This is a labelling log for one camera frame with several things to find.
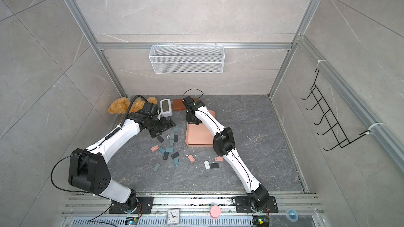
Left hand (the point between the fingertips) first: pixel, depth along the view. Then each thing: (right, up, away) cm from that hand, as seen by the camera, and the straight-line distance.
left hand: (172, 126), depth 86 cm
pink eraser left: (-12, -14, +6) cm, 20 cm away
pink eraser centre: (+10, -19, +2) cm, 22 cm away
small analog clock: (+4, -39, -17) cm, 43 cm away
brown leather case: (-1, +13, +26) cm, 29 cm away
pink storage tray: (+14, -7, +9) cm, 18 cm away
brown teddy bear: (-35, +12, +12) cm, 39 cm away
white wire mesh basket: (+7, +42, +14) cm, 45 cm away
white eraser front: (+20, -22, 0) cm, 29 cm away
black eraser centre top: (0, -9, +12) cm, 15 cm away
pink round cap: (+23, -34, -21) cm, 46 cm away
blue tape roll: (+59, -40, -15) cm, 73 cm away
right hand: (+11, +1, +19) cm, 21 cm away
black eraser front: (+24, -22, 0) cm, 33 cm away
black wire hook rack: (+73, 0, -22) cm, 76 cm away
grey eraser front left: (-9, -23, 0) cm, 24 cm away
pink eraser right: (+26, -19, +2) cm, 33 cm away
